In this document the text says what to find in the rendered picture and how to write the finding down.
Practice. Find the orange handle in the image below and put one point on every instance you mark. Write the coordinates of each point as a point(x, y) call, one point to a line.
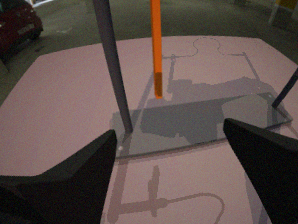
point(155, 26)

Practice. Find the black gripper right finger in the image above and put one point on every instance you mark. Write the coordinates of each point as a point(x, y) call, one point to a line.
point(271, 162)

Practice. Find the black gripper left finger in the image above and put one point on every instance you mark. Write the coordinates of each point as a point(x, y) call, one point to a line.
point(72, 192)

